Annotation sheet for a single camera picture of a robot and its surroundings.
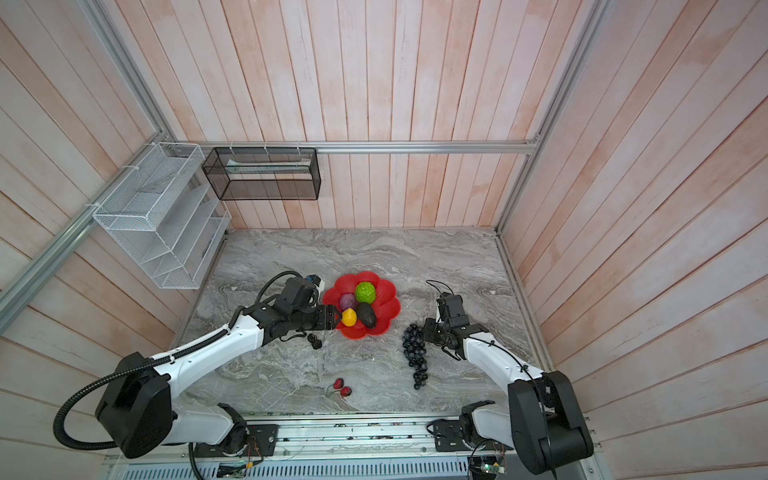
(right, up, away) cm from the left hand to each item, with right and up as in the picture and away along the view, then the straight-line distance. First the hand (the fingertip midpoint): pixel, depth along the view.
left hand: (332, 322), depth 84 cm
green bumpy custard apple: (+9, +7, +12) cm, 16 cm away
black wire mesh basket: (-29, +49, +23) cm, 61 cm away
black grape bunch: (+24, -9, 0) cm, 25 cm away
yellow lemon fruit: (+4, 0, +7) cm, 8 cm away
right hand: (+29, -3, +7) cm, 30 cm away
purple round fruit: (+3, +5, +11) cm, 12 cm away
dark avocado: (+9, 0, +9) cm, 13 cm away
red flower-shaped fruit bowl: (+16, +3, +14) cm, 22 cm away
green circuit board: (-22, -33, -12) cm, 42 cm away
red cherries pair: (+4, -18, -3) cm, 19 cm away
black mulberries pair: (-6, -7, +6) cm, 11 cm away
